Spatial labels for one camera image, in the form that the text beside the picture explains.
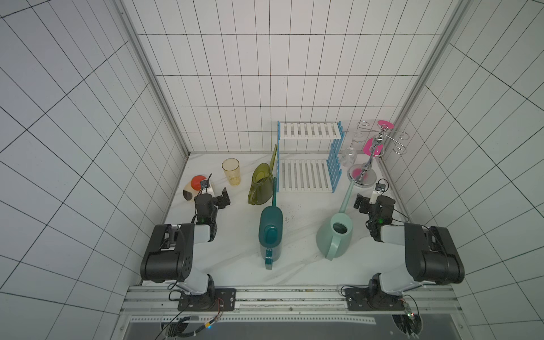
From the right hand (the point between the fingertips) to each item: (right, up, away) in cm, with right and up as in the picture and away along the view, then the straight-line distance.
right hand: (362, 192), depth 95 cm
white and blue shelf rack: (-22, +8, +13) cm, 26 cm away
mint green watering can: (-19, -13, -22) cm, 32 cm away
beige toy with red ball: (-80, +1, +6) cm, 80 cm away
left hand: (-68, 0, 0) cm, 68 cm away
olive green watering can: (-46, +2, -2) cm, 46 cm away
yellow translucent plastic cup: (-60, +11, +1) cm, 61 cm away
